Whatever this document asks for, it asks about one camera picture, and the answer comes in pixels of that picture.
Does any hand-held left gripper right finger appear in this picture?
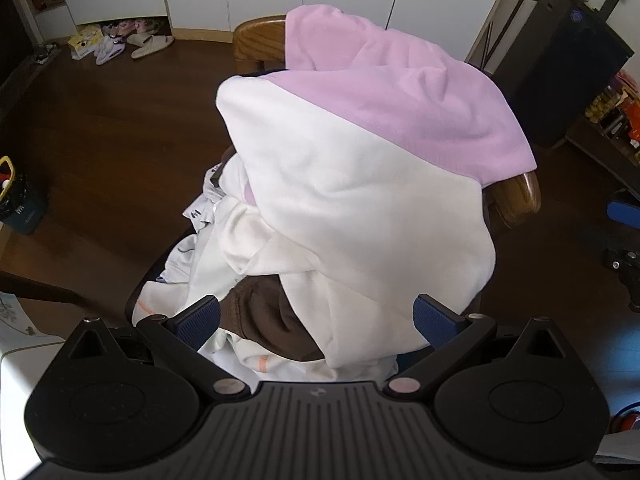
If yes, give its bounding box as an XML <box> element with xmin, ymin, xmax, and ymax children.
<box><xmin>384</xmin><ymin>294</ymin><xmax>565</xmax><ymax>401</ymax></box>

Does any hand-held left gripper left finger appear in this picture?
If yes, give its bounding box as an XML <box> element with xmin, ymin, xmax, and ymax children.
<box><xmin>67</xmin><ymin>295</ymin><xmax>247</xmax><ymax>401</ymax></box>

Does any pink and white sweatshirt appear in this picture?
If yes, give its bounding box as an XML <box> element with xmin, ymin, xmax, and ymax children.
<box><xmin>215</xmin><ymin>4</ymin><xmax>538</xmax><ymax>368</ymax></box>

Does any white garment with orange mark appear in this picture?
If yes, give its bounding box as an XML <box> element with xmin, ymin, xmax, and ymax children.
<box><xmin>131</xmin><ymin>160</ymin><xmax>401</xmax><ymax>386</ymax></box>

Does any brown garment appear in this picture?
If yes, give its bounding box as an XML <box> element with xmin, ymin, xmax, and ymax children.
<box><xmin>217</xmin><ymin>275</ymin><xmax>326</xmax><ymax>363</ymax></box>

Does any black bin with yellow rim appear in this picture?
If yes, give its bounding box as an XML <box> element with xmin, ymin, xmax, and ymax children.
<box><xmin>0</xmin><ymin>155</ymin><xmax>49</xmax><ymax>236</ymax></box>

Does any low wooden shelf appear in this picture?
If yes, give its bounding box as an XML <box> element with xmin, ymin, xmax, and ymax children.
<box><xmin>565</xmin><ymin>70</ymin><xmax>640</xmax><ymax>191</ymax></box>

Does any black cabinet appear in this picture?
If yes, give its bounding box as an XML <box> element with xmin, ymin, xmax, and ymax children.
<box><xmin>492</xmin><ymin>0</ymin><xmax>636</xmax><ymax>150</ymax></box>

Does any row of bottles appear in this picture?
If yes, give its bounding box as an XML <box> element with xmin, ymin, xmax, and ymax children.
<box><xmin>584</xmin><ymin>85</ymin><xmax>622</xmax><ymax>125</ymax></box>

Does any white sneaker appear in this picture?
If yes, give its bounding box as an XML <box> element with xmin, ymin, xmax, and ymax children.
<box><xmin>95</xmin><ymin>36</ymin><xmax>127</xmax><ymax>67</ymax></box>

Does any wooden chair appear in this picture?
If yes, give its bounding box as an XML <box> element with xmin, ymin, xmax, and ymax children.
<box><xmin>232</xmin><ymin>15</ymin><xmax>542</xmax><ymax>231</ymax></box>

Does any pink shoe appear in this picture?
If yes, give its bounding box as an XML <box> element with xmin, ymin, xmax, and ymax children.
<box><xmin>116</xmin><ymin>19</ymin><xmax>153</xmax><ymax>36</ymax></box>

